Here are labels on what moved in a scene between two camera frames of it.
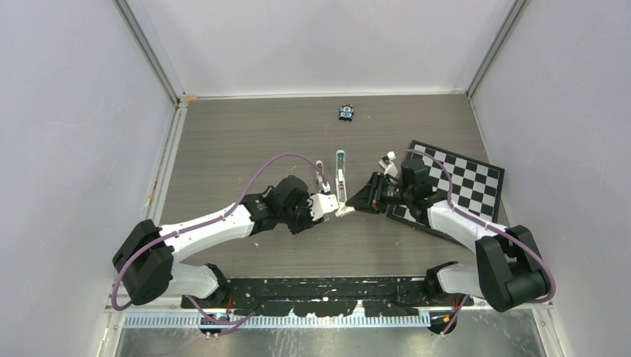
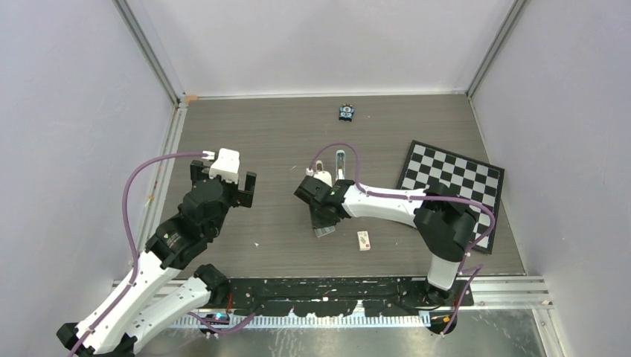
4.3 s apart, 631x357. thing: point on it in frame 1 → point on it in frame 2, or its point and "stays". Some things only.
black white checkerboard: (476, 187) stays
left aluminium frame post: (148, 49) stays
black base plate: (321, 296) stays
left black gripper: (308, 222) → (244, 197)
